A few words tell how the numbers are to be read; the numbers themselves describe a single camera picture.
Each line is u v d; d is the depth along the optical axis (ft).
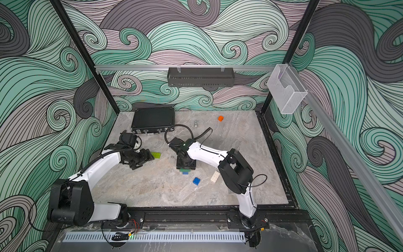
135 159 2.38
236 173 1.61
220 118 3.79
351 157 1.69
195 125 3.64
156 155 3.11
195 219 2.45
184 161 2.40
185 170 2.84
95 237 2.29
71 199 2.80
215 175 2.82
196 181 2.76
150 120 3.62
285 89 2.56
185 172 2.93
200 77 3.12
